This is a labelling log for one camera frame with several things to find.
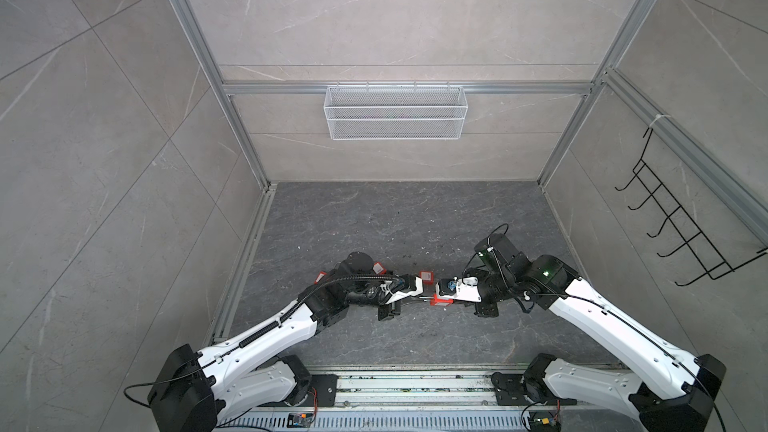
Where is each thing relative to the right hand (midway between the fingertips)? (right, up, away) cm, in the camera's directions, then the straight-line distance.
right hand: (456, 290), depth 72 cm
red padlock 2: (-5, -2, +20) cm, 21 cm away
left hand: (-9, +1, -3) cm, 10 cm away
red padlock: (-20, +1, +22) cm, 30 cm away
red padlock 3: (-6, -1, -4) cm, 7 cm away
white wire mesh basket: (-15, +53, +28) cm, 62 cm away
